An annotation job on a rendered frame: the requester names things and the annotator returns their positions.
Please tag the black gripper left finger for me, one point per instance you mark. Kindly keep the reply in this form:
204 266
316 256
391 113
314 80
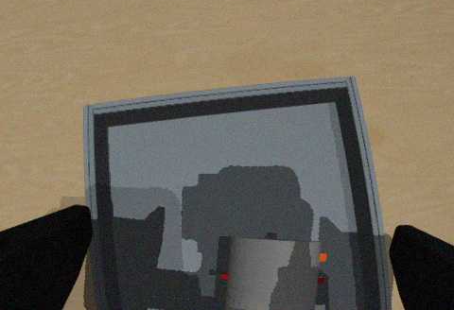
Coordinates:
40 260

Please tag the grey cylinder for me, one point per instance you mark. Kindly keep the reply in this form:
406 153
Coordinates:
272 274

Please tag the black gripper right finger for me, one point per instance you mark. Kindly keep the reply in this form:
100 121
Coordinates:
423 267

